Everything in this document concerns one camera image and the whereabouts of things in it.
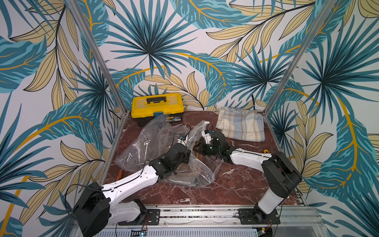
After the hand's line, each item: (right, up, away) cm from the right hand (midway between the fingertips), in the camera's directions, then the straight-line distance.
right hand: (191, 147), depth 86 cm
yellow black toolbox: (-15, +26, +16) cm, 34 cm away
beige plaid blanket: (+36, +14, +21) cm, 44 cm away
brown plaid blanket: (-4, -13, -8) cm, 15 cm away
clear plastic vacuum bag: (-24, +3, +2) cm, 24 cm away
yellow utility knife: (+49, -4, +12) cm, 50 cm away
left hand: (-3, 0, -5) cm, 6 cm away
